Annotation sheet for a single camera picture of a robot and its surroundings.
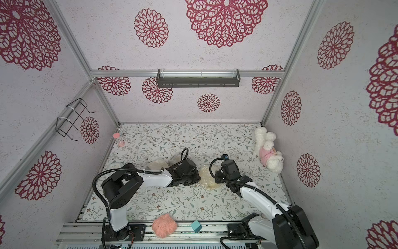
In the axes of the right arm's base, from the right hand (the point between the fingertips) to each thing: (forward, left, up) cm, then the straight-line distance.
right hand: (216, 171), depth 87 cm
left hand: (-2, +9, -6) cm, 11 cm away
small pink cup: (+21, +65, -4) cm, 68 cm away
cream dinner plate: (-3, +6, -4) cm, 8 cm away
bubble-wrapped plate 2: (+12, +26, -5) cm, 29 cm away
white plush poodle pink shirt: (+8, -31, +2) cm, 32 cm away
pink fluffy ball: (-28, +25, 0) cm, 38 cm away
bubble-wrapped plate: (+5, +36, -4) cm, 37 cm away
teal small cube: (-27, +10, -5) cm, 29 cm away
